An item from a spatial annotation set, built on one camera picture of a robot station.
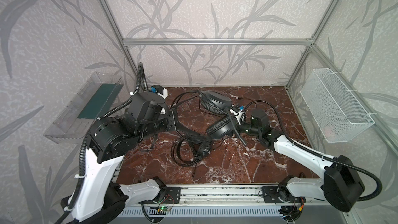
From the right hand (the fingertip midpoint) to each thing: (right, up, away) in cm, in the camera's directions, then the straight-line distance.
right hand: (223, 118), depth 78 cm
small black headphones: (-11, -18, +3) cm, 21 cm away
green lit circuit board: (-28, -41, -7) cm, 50 cm away
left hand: (-17, +5, -23) cm, 29 cm away
